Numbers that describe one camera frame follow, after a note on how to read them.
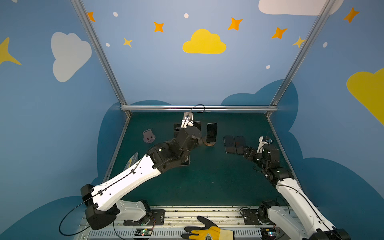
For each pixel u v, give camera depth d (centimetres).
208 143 104
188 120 51
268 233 71
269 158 60
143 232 71
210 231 69
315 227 41
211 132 98
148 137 101
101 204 37
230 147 101
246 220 75
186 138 43
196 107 44
